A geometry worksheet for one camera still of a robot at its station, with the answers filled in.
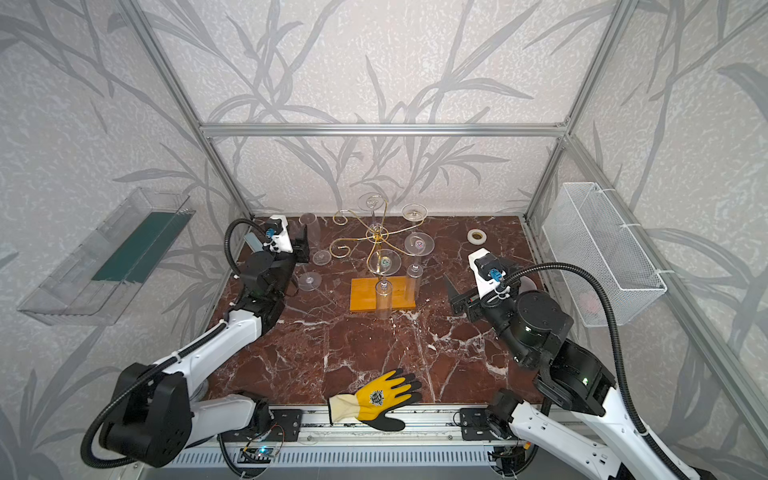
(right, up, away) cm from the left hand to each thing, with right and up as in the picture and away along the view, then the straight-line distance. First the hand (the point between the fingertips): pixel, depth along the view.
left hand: (301, 215), depth 77 cm
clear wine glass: (-2, -19, +11) cm, 21 cm away
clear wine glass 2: (+18, +3, +1) cm, 19 cm away
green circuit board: (-9, -59, -6) cm, 60 cm away
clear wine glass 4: (+23, -12, -12) cm, 28 cm away
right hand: (+40, -10, -19) cm, 45 cm away
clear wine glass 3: (+30, -8, -8) cm, 32 cm away
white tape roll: (+55, -5, +37) cm, 66 cm away
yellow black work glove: (+19, -48, -2) cm, 52 cm away
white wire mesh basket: (+69, -4, -8) cm, 69 cm away
